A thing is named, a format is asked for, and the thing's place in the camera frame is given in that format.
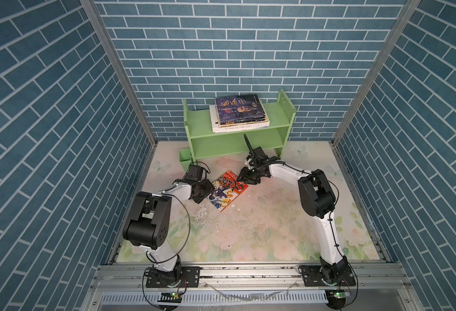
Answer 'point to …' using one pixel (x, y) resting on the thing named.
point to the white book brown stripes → (216, 128)
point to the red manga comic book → (227, 188)
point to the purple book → (239, 109)
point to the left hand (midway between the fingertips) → (215, 190)
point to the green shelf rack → (203, 143)
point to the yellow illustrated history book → (266, 118)
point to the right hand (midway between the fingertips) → (240, 181)
